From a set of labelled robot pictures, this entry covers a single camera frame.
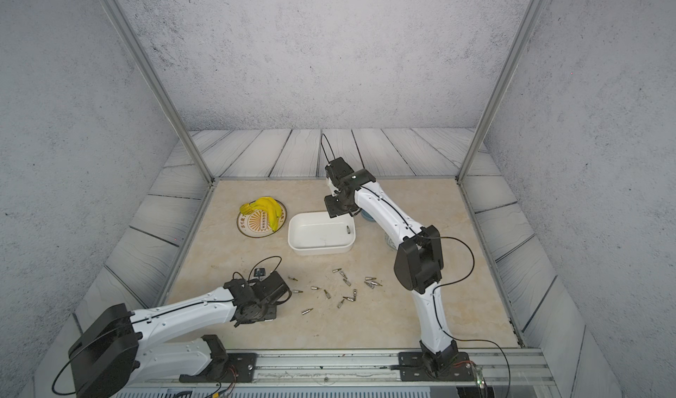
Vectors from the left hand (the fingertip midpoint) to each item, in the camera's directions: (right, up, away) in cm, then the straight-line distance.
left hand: (272, 314), depth 83 cm
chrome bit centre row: (+13, +6, +6) cm, 15 cm away
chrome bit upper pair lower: (+23, +9, +8) cm, 26 cm away
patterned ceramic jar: (+39, +20, +15) cm, 46 cm away
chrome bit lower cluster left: (+21, +2, +2) cm, 21 cm away
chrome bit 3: (+31, +7, +6) cm, 32 cm away
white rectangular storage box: (+11, +23, +20) cm, 32 cm away
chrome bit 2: (+17, +5, +4) cm, 18 cm away
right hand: (+20, +33, +6) cm, 39 cm away
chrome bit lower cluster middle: (+24, +4, +3) cm, 24 cm away
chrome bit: (+5, +9, +8) cm, 13 cm away
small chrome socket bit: (+24, +24, +19) cm, 39 cm away
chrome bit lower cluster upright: (+26, +5, +4) cm, 27 cm away
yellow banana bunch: (-7, +34, +21) cm, 40 cm away
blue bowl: (+30, +31, +1) cm, 43 cm away
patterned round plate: (-12, +26, +22) cm, 36 cm away
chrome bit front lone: (+11, +1, 0) cm, 11 cm away
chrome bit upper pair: (+20, +11, +9) cm, 24 cm away
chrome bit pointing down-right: (+33, +8, +6) cm, 34 cm away
